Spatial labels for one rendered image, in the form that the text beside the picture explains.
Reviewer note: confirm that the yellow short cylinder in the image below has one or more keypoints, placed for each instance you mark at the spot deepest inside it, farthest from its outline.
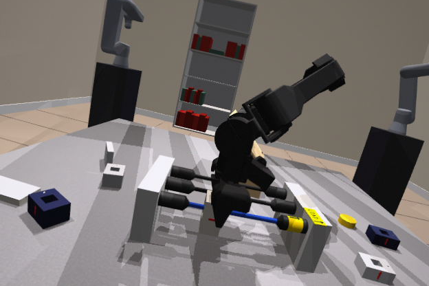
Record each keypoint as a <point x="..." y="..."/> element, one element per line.
<point x="347" y="221"/>

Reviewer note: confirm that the white flat bar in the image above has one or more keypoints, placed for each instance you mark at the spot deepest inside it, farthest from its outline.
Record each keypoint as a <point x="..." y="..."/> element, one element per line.
<point x="15" y="192"/>

